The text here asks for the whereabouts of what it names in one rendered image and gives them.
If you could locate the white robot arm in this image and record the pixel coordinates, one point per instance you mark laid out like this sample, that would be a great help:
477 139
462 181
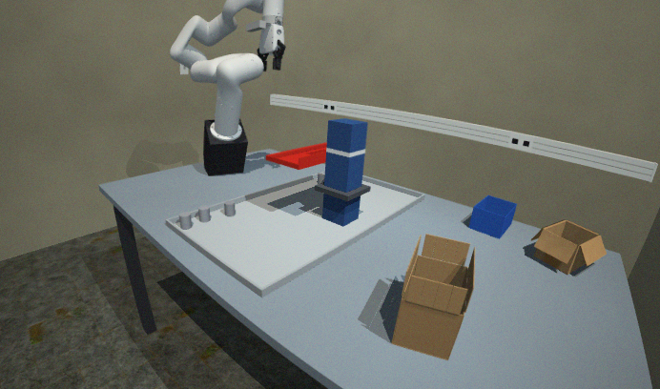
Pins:
231 72

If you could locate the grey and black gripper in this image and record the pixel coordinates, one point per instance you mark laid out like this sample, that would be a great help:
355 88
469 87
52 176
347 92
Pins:
269 38

